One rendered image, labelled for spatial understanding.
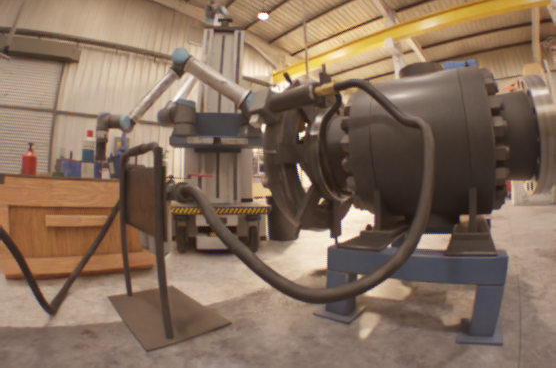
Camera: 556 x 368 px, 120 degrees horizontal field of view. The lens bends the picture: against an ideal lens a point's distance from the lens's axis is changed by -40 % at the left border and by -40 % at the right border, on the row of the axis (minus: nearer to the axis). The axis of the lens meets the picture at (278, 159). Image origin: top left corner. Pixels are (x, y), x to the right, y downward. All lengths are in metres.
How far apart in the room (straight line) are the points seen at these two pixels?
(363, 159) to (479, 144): 0.40
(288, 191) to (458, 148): 0.64
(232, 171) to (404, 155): 1.36
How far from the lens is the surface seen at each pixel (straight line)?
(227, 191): 1.99
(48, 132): 9.25
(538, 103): 0.98
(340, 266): 0.87
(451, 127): 0.86
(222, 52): 2.27
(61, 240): 1.32
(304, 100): 0.92
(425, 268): 0.78
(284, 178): 1.03
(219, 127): 1.95
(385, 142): 0.90
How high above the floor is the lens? 0.45
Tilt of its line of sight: 6 degrees up
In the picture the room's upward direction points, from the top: 1 degrees counter-clockwise
